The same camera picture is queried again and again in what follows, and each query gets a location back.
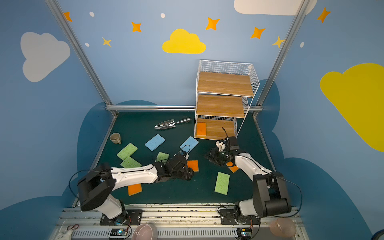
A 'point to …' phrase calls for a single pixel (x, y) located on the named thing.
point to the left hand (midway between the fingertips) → (189, 171)
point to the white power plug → (67, 235)
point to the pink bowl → (145, 231)
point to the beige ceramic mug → (115, 138)
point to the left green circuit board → (118, 232)
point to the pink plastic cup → (283, 227)
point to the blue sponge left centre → (154, 142)
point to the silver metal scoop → (169, 123)
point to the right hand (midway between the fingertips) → (207, 156)
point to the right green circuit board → (244, 233)
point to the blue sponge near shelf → (189, 144)
